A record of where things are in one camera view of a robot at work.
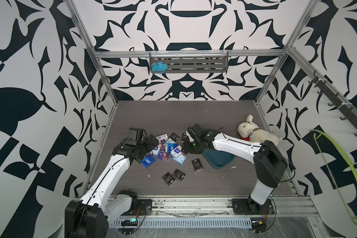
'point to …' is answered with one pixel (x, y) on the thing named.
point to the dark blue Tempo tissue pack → (147, 160)
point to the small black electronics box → (129, 223)
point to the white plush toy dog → (249, 131)
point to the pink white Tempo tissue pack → (176, 151)
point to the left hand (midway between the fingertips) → (151, 142)
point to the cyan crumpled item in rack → (159, 67)
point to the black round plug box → (258, 227)
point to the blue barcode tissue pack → (171, 146)
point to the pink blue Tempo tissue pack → (155, 150)
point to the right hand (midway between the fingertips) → (182, 148)
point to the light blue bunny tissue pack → (180, 158)
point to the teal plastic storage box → (217, 159)
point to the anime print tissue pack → (164, 156)
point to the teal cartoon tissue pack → (168, 141)
